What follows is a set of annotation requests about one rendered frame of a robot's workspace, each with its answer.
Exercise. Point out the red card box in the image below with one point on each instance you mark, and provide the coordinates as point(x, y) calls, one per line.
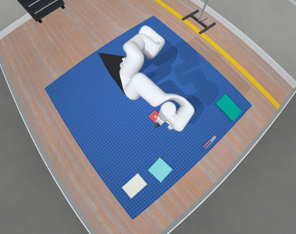
point(154, 116)

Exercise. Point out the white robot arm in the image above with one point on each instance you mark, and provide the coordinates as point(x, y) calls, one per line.
point(148, 43)

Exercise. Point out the light blue flat square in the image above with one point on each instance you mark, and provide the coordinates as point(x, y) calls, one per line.
point(160, 169)

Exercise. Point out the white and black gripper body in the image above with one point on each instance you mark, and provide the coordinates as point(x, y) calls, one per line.
point(159, 121)

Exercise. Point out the dark blue work mat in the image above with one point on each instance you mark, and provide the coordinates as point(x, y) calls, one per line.
point(116, 134)

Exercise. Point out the teal flat rectangular block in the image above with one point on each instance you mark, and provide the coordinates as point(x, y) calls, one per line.
point(228, 107)

